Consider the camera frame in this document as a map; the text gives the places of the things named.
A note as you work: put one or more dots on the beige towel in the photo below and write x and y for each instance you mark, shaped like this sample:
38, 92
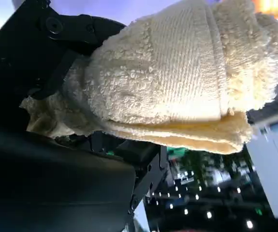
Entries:
167, 79

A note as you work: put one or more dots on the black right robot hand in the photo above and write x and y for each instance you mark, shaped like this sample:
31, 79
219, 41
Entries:
32, 181

